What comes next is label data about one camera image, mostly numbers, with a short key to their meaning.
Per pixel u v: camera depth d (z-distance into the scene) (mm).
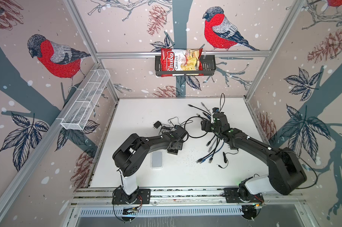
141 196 729
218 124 683
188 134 765
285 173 422
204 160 862
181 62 878
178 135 737
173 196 754
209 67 946
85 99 787
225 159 862
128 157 495
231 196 725
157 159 910
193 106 1148
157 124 1033
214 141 931
